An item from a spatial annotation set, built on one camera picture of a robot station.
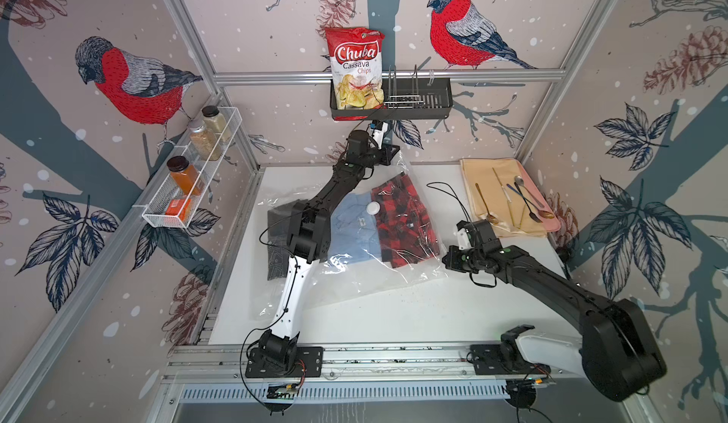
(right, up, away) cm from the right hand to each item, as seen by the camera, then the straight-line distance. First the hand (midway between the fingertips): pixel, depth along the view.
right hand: (442, 257), depth 87 cm
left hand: (-11, +38, +9) cm, 41 cm away
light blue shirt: (-28, +6, +9) cm, 30 cm away
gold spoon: (+22, +11, +17) cm, 30 cm away
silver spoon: (+39, +24, +27) cm, 54 cm away
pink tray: (+44, +8, +14) cm, 47 cm away
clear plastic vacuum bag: (-36, -9, +2) cm, 37 cm away
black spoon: (+38, +12, +17) cm, 43 cm away
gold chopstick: (+32, +19, +23) cm, 44 cm away
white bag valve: (-21, +14, +16) cm, 30 cm away
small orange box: (-69, +17, -20) cm, 74 cm away
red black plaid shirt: (-10, +6, +7) cm, 14 cm away
